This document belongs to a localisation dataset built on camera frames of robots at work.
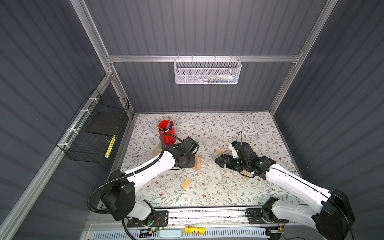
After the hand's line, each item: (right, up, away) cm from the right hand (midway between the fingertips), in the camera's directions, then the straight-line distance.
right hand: (222, 163), depth 80 cm
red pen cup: (-33, +20, +17) cm, 42 cm away
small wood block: (+2, +4, +17) cm, 18 cm away
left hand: (-17, 0, +3) cm, 17 cm away
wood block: (-20, -12, +4) cm, 24 cm away
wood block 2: (-14, -2, +11) cm, 17 cm away
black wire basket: (-66, +16, -8) cm, 68 cm away
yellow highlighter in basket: (-54, +8, -14) cm, 57 cm away
